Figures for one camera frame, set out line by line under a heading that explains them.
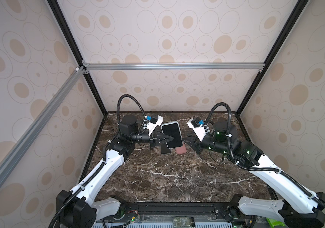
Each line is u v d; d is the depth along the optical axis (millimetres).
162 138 614
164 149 975
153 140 561
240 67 912
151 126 562
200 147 554
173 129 570
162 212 749
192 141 548
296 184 397
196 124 513
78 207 371
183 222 674
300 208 394
